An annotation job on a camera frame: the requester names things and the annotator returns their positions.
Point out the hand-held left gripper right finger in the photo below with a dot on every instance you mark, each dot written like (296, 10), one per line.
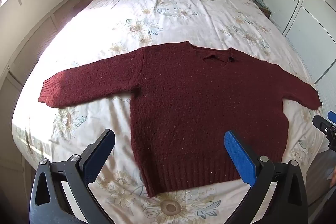
(239, 158)

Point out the wooden nightstand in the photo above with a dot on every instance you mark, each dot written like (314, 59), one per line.
(266, 12)

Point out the dark red knit sweater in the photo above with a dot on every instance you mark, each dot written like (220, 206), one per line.
(197, 108)

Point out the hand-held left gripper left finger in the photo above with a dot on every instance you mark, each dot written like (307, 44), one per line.
(101, 153)

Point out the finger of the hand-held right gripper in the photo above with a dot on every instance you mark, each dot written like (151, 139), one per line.
(332, 117)
(321, 124)

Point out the bed with floral duvet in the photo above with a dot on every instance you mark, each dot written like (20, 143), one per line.
(183, 16)

